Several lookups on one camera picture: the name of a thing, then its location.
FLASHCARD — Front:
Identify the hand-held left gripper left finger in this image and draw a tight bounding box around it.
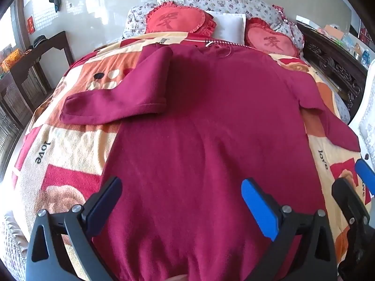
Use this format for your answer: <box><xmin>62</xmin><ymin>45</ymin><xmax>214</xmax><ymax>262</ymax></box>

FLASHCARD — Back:
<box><xmin>26</xmin><ymin>176</ymin><xmax>123</xmax><ymax>281</ymax></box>

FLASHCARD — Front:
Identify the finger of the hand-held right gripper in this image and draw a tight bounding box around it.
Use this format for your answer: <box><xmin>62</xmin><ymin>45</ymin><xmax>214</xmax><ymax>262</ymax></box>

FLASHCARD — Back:
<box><xmin>354</xmin><ymin>158</ymin><xmax>375</xmax><ymax>196</ymax></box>
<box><xmin>332</xmin><ymin>177</ymin><xmax>375</xmax><ymax>258</ymax></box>

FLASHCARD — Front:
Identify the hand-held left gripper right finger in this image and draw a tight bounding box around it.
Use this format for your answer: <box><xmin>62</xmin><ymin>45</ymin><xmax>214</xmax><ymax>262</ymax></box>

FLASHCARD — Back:
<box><xmin>241</xmin><ymin>178</ymin><xmax>337</xmax><ymax>281</ymax></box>

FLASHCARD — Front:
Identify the maroon fleece sweater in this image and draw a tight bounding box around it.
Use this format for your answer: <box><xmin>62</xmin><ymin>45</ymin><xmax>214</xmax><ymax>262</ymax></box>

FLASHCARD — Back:
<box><xmin>59</xmin><ymin>42</ymin><xmax>361</xmax><ymax>281</ymax></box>

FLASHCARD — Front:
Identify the white chair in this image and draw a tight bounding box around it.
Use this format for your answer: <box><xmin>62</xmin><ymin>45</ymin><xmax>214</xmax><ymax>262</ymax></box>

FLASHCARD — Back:
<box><xmin>349</xmin><ymin>61</ymin><xmax>375</xmax><ymax>164</ymax></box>

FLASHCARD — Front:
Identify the patchwork printed blanket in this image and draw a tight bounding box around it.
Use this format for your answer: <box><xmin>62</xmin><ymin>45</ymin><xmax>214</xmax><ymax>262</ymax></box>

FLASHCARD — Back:
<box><xmin>12</xmin><ymin>31</ymin><xmax>375</xmax><ymax>281</ymax></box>

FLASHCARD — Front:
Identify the white quilted bed cover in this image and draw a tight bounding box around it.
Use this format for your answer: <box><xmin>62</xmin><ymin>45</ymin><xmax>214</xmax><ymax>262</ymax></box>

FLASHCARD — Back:
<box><xmin>0</xmin><ymin>211</ymin><xmax>30</xmax><ymax>273</ymax></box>

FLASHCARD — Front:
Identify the dark wooden side table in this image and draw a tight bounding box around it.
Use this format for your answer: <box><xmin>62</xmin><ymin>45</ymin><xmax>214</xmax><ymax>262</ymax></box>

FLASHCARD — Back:
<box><xmin>0</xmin><ymin>31</ymin><xmax>74</xmax><ymax>141</ymax></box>

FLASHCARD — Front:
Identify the orange paper packet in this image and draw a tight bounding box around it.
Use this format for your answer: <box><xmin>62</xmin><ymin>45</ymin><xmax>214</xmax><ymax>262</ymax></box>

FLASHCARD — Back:
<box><xmin>324</xmin><ymin>25</ymin><xmax>342</xmax><ymax>40</ymax></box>

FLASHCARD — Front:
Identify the red heart-shaped pillow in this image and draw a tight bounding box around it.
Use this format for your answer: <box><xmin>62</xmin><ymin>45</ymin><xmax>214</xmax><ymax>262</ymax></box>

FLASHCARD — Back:
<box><xmin>145</xmin><ymin>2</ymin><xmax>217</xmax><ymax>34</ymax></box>
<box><xmin>244</xmin><ymin>18</ymin><xmax>301</xmax><ymax>58</ymax></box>

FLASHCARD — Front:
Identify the orange box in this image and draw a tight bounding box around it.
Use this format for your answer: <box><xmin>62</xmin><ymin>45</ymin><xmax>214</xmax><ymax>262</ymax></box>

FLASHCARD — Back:
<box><xmin>1</xmin><ymin>49</ymin><xmax>23</xmax><ymax>72</ymax></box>

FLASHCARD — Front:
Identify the dark hat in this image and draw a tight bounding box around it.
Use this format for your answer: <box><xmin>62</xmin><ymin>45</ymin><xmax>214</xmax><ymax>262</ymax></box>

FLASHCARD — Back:
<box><xmin>32</xmin><ymin>35</ymin><xmax>49</xmax><ymax>48</ymax></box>

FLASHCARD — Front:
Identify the small floral pillow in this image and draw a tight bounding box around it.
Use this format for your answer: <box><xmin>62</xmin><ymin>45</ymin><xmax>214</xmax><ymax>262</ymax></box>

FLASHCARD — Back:
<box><xmin>122</xmin><ymin>1</ymin><xmax>159</xmax><ymax>38</ymax></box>

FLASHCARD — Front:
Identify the white pillow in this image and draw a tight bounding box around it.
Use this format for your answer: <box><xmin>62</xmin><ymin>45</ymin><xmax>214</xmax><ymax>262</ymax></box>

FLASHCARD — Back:
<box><xmin>205</xmin><ymin>10</ymin><xmax>247</xmax><ymax>46</ymax></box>

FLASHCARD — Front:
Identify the large floral pillow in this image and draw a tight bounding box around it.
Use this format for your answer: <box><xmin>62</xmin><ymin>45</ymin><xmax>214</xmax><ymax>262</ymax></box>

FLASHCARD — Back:
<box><xmin>157</xmin><ymin>0</ymin><xmax>305</xmax><ymax>50</ymax></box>

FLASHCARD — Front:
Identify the carved dark wooden bed frame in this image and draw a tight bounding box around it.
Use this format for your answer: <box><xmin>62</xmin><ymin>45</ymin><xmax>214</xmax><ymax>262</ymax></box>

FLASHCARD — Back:
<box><xmin>296</xmin><ymin>20</ymin><xmax>368</xmax><ymax>123</ymax></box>

